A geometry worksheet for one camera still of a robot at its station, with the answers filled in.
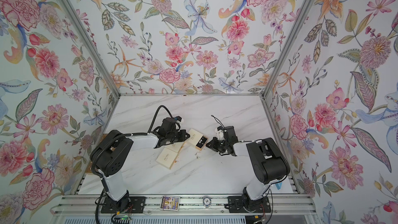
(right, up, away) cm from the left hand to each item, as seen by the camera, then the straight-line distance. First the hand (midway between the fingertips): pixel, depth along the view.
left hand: (192, 135), depth 93 cm
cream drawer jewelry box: (-14, -11, -7) cm, 19 cm away
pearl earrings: (+4, -12, -3) cm, 13 cm away
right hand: (+9, -5, +1) cm, 10 cm away
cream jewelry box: (+3, -3, 0) cm, 4 cm away
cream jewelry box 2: (-10, -6, -2) cm, 12 cm away
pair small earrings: (+5, -3, 0) cm, 6 cm away
